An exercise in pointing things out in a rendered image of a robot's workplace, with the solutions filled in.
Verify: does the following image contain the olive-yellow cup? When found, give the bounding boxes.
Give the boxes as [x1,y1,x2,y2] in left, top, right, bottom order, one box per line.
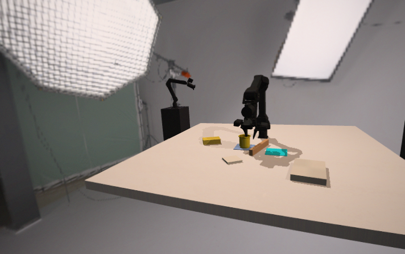
[239,134,251,149]

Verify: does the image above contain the yellow rectangular block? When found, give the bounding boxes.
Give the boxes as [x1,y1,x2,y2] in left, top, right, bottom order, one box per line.
[202,137,221,145]

